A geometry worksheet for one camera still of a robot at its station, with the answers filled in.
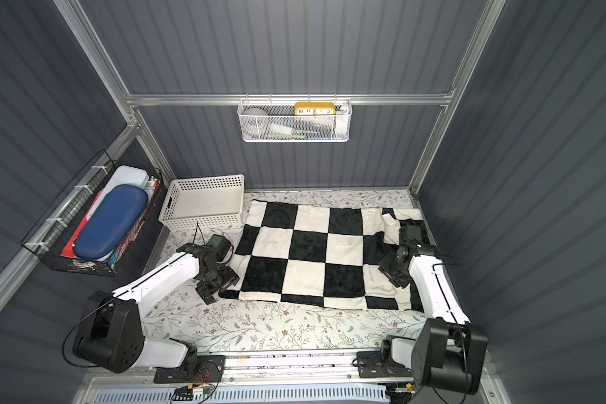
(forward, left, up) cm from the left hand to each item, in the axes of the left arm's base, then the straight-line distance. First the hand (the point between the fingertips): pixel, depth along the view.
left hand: (228, 289), depth 84 cm
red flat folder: (0, +36, +25) cm, 43 cm away
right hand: (+3, -55, +5) cm, 55 cm away
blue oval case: (+8, +27, +28) cm, 39 cm away
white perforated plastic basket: (+45, +22, -6) cm, 51 cm away
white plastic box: (+25, +32, +29) cm, 50 cm away
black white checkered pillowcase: (+16, -33, -4) cm, 37 cm away
